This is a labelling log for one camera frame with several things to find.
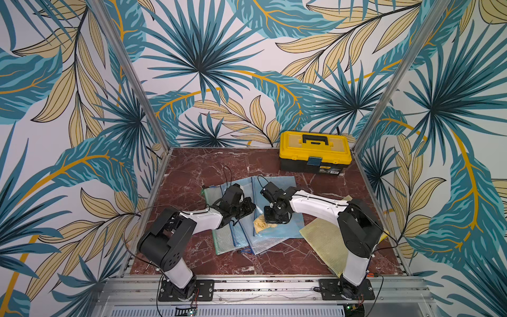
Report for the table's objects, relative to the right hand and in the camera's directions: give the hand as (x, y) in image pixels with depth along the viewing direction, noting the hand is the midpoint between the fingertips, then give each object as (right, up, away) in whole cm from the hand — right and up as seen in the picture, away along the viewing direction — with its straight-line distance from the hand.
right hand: (268, 220), depth 89 cm
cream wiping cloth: (-4, 0, -5) cm, 6 cm away
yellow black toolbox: (+23, +31, +7) cm, 40 cm away
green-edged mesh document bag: (-20, -6, -3) cm, 21 cm away
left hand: (-5, +6, +1) cm, 8 cm away
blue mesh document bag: (+12, -4, 0) cm, 12 cm away
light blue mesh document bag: (-13, -7, -3) cm, 15 cm away
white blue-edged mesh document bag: (-5, -9, -5) cm, 12 cm away
